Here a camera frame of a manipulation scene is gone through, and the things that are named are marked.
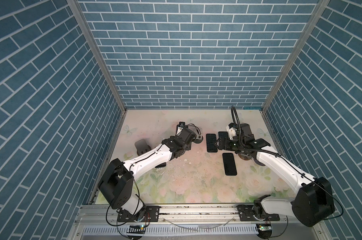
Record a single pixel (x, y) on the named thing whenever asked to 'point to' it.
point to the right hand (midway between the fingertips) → (219, 142)
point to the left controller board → (137, 229)
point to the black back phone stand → (198, 141)
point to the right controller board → (265, 229)
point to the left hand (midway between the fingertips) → (183, 140)
